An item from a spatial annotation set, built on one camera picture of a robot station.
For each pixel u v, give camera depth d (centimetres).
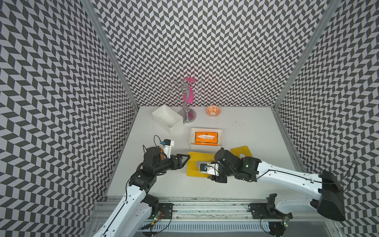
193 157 76
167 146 69
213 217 72
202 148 92
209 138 89
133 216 56
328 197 38
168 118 114
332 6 67
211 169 63
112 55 90
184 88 92
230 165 56
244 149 96
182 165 65
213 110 115
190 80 104
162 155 60
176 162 65
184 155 75
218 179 64
